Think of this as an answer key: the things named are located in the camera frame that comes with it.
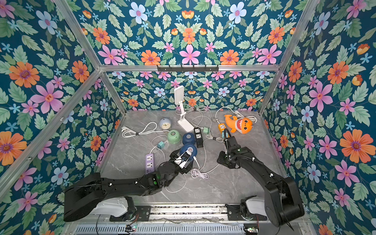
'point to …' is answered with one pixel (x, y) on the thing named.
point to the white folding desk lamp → (178, 99)
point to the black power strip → (199, 137)
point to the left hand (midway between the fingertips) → (188, 153)
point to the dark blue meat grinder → (188, 138)
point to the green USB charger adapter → (206, 130)
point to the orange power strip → (222, 127)
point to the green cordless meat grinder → (174, 136)
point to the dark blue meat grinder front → (191, 148)
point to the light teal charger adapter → (160, 145)
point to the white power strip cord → (236, 112)
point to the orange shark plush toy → (244, 125)
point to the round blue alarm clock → (165, 123)
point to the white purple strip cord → (124, 129)
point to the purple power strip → (149, 164)
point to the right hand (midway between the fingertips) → (222, 159)
